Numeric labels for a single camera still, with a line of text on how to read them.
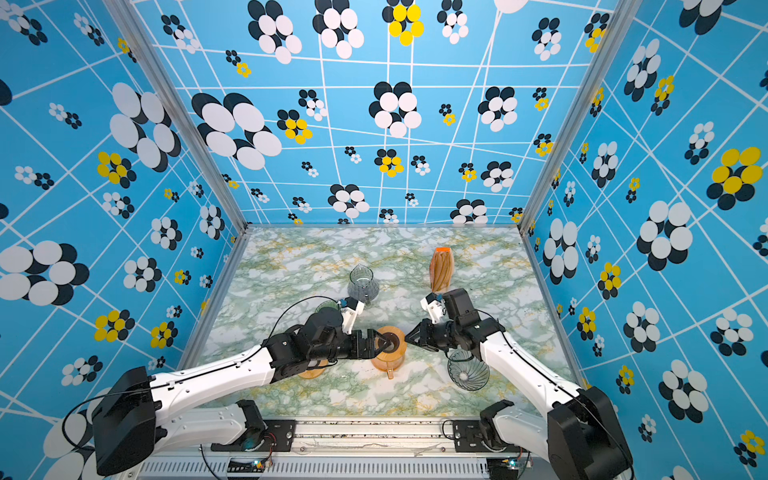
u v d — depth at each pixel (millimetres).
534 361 496
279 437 734
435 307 770
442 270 976
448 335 688
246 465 711
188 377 462
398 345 791
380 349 686
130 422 402
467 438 728
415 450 722
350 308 707
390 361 782
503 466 701
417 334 770
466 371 820
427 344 697
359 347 658
